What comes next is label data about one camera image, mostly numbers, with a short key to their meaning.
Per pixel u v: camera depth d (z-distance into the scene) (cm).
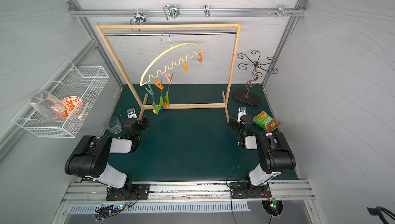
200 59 91
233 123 87
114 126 95
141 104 103
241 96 112
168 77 80
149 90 75
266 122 95
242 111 82
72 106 66
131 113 80
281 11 77
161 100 88
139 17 78
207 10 78
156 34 64
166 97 91
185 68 86
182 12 79
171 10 75
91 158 45
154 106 88
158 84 77
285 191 76
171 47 70
